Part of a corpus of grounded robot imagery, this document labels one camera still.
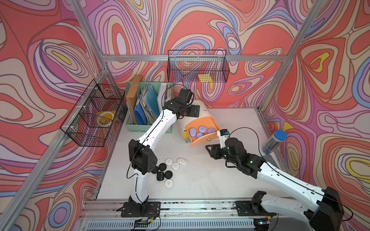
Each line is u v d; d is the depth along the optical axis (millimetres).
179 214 724
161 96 913
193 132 822
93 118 780
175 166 871
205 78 908
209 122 885
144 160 498
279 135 897
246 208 720
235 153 574
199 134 800
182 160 885
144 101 908
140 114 925
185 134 862
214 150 676
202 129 839
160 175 841
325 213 379
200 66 959
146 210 727
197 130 841
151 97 916
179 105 593
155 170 859
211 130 824
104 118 702
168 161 886
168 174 842
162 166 867
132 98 818
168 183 805
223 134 673
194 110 766
